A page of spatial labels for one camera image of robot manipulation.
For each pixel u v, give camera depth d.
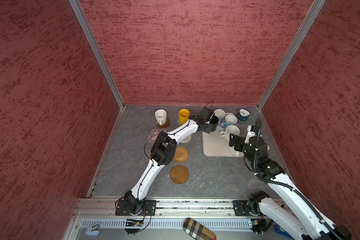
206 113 0.81
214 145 0.99
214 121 1.01
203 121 0.76
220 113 1.07
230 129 0.97
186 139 1.00
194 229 0.66
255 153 0.56
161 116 1.01
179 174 0.86
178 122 1.09
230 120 1.03
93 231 0.67
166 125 1.07
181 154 0.93
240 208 0.74
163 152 0.61
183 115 1.03
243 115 1.10
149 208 0.74
